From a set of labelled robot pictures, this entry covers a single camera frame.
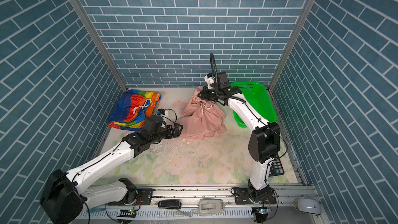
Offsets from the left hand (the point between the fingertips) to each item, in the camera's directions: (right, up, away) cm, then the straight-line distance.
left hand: (177, 127), depth 81 cm
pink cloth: (+12, +2, +18) cm, 22 cm away
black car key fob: (-3, -37, -6) cm, 38 cm away
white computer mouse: (+60, -32, -15) cm, 69 cm away
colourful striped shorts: (-34, +9, +20) cm, 40 cm away
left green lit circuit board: (-22, -39, -9) cm, 46 cm away
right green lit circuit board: (+42, -37, -10) cm, 57 cm away
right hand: (+9, +18, +3) cm, 20 cm away
